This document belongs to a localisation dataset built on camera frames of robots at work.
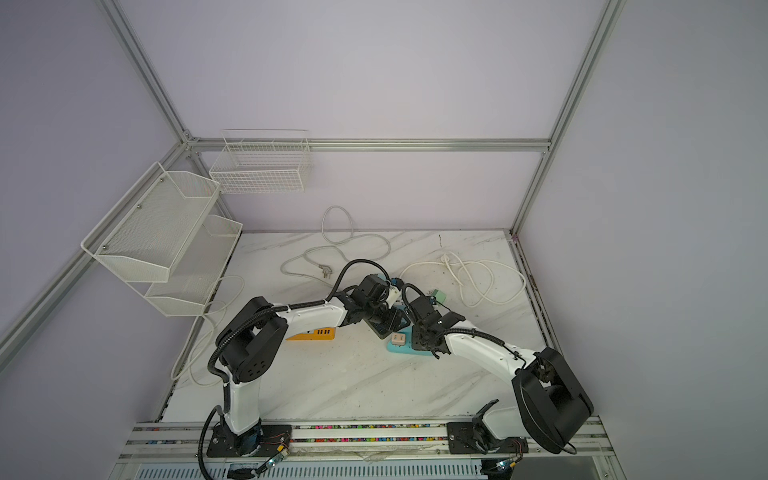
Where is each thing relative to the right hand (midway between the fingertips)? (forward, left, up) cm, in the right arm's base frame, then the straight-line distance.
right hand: (420, 338), depth 87 cm
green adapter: (+17, -7, -3) cm, 19 cm away
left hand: (+5, +5, +1) cm, 7 cm away
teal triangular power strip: (-3, +4, -1) cm, 5 cm away
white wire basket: (+47, +51, +31) cm, 76 cm away
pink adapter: (-2, +7, +3) cm, 8 cm away
